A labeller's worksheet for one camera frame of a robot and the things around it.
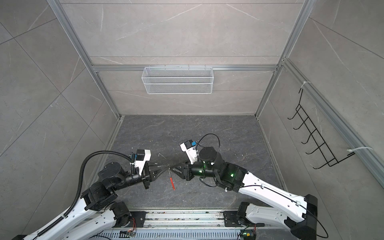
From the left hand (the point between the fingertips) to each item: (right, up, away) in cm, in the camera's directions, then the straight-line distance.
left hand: (167, 164), depth 58 cm
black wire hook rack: (+66, +6, +6) cm, 67 cm away
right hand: (+2, -2, +4) cm, 5 cm away
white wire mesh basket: (-1, +47, +43) cm, 64 cm away
